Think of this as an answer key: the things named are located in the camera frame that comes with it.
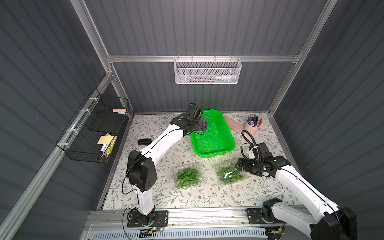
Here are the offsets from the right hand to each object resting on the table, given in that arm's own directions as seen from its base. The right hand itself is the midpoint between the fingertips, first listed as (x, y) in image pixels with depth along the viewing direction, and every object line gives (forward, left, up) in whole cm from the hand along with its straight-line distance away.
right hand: (244, 168), depth 81 cm
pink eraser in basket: (+26, +71, +18) cm, 78 cm away
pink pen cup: (+30, -11, +2) cm, 32 cm away
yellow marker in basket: (-2, +62, +25) cm, 66 cm away
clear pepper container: (+2, +38, -8) cm, 39 cm away
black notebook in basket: (+16, +73, +20) cm, 77 cm away
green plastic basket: (+25, +11, -9) cm, 29 cm away
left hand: (+21, +25, +13) cm, 35 cm away
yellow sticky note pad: (+6, +71, +18) cm, 73 cm away
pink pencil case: (+36, -2, -7) cm, 36 cm away
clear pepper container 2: (+6, +4, -9) cm, 12 cm away
